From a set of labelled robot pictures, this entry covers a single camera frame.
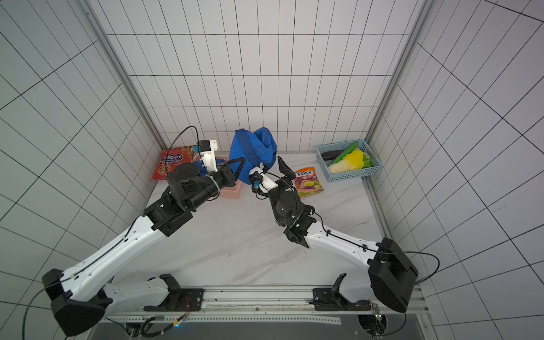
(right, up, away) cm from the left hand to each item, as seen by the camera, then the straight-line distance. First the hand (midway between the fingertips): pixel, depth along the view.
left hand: (243, 165), depth 64 cm
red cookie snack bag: (-48, +5, +50) cm, 69 cm away
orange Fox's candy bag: (+26, -8, +38) cm, 47 cm away
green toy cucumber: (+50, +9, +49) cm, 70 cm away
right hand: (+7, 0, +5) cm, 8 cm away
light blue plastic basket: (+60, +12, +52) cm, 80 cm away
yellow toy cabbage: (+50, +3, +40) cm, 64 cm away
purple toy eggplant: (+41, +6, +50) cm, 65 cm away
